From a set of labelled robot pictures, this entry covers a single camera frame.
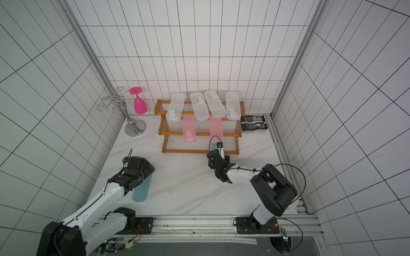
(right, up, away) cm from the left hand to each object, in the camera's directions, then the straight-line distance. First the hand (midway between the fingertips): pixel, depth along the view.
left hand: (145, 173), depth 86 cm
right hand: (+38, +8, +7) cm, 39 cm away
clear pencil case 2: (+48, +37, -3) cm, 61 cm away
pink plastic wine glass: (-9, +40, +16) cm, 44 cm away
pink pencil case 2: (+40, +24, +4) cm, 47 cm away
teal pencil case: (-1, -10, -4) cm, 11 cm away
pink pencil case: (+24, +25, +3) cm, 35 cm away
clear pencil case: (+18, +37, -3) cm, 41 cm away
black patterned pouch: (+68, +29, +27) cm, 79 cm away
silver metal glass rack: (-17, +25, +24) cm, 39 cm away
